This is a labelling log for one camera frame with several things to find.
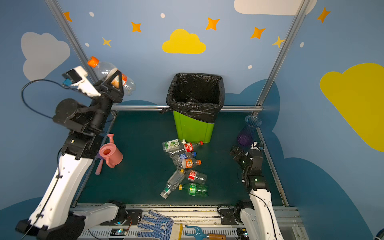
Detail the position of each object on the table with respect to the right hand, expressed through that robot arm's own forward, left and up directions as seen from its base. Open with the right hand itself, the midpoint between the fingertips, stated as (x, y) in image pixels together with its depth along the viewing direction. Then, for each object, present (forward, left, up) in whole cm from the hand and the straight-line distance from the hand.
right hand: (239, 148), depth 80 cm
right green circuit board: (-36, -1, -19) cm, 41 cm away
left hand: (+1, +50, +42) cm, 66 cm away
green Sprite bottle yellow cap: (-19, +23, -13) cm, 33 cm away
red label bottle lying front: (-12, +24, -14) cm, 30 cm away
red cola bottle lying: (+7, +28, -13) cm, 32 cm away
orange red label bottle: (-4, +26, -12) cm, 29 cm away
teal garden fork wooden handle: (-37, +20, -18) cm, 46 cm away
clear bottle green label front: (-16, +35, -13) cm, 41 cm away
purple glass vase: (+22, -14, -18) cm, 32 cm away
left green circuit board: (-39, +59, -17) cm, 73 cm away
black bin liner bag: (+37, +24, +4) cm, 44 cm away
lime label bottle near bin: (+9, +37, -15) cm, 41 cm away
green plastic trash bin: (+15, +26, -6) cm, 31 cm away
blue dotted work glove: (-37, +37, -17) cm, 55 cm away
